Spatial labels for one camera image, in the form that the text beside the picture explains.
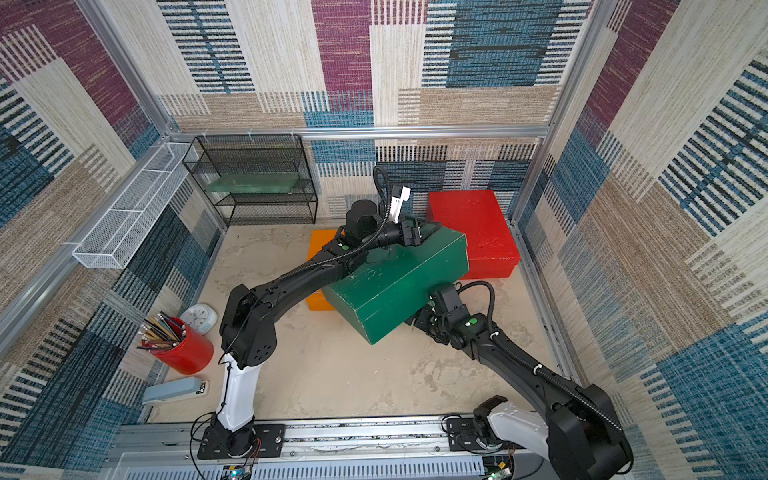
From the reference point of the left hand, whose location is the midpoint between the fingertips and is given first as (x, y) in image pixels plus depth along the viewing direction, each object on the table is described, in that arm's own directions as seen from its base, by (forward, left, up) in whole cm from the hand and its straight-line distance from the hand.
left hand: (436, 227), depth 76 cm
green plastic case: (+26, +54, -5) cm, 60 cm away
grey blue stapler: (-29, +68, -28) cm, 79 cm away
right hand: (-15, +4, -23) cm, 27 cm away
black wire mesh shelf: (+37, +63, -2) cm, 73 cm away
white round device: (-8, +69, -29) cm, 75 cm away
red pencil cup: (-23, +63, -22) cm, 70 cm away
